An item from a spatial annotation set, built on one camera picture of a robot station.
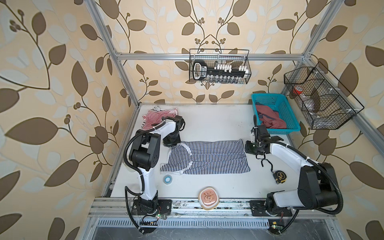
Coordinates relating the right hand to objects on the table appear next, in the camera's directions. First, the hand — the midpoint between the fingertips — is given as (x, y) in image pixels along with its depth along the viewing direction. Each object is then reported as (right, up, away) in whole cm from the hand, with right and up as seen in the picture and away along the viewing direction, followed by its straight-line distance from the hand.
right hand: (247, 150), depth 89 cm
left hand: (-46, +3, +6) cm, 46 cm away
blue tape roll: (-47, -15, -5) cm, 50 cm away
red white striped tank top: (-62, +21, +16) cm, 67 cm away
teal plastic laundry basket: (+33, +32, +26) cm, 53 cm away
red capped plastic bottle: (+28, +36, -4) cm, 46 cm away
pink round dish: (-24, -21, -14) cm, 35 cm away
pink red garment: (+24, +20, +19) cm, 36 cm away
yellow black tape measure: (+15, -13, -7) cm, 21 cm away
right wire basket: (+34, +26, -17) cm, 46 cm away
